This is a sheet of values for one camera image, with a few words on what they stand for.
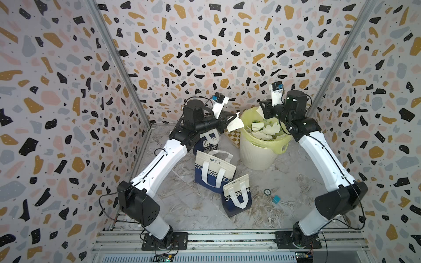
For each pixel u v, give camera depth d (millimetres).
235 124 688
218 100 574
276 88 616
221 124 617
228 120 674
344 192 428
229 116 670
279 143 779
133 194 442
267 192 898
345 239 763
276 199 864
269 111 664
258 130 923
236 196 726
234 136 1123
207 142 939
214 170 757
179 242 731
